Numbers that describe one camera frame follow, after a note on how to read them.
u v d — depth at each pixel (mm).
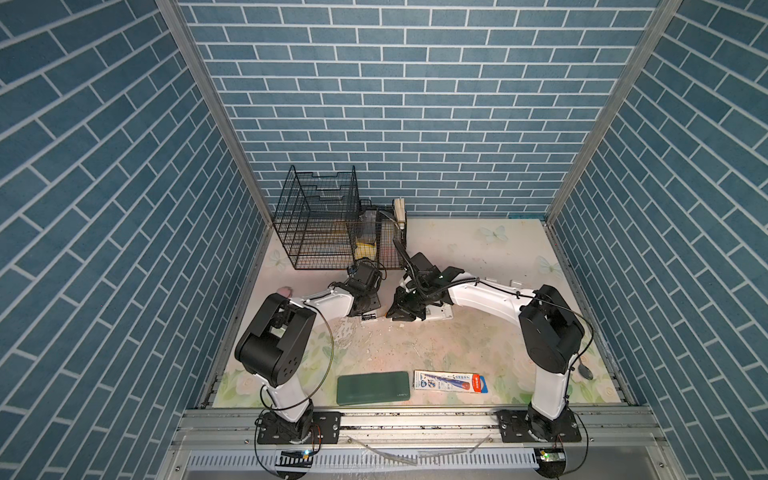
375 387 796
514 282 1019
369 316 929
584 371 839
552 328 496
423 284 718
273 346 468
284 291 973
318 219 1195
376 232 1037
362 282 760
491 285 584
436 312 935
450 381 806
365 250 963
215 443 727
